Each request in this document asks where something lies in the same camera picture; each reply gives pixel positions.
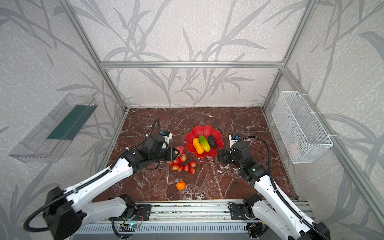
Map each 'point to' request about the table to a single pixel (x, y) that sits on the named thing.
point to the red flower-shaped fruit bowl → (205, 131)
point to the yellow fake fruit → (199, 148)
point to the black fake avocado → (212, 141)
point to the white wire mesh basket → (304, 140)
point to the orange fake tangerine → (180, 185)
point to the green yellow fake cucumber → (204, 143)
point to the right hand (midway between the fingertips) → (224, 145)
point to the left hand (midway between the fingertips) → (180, 148)
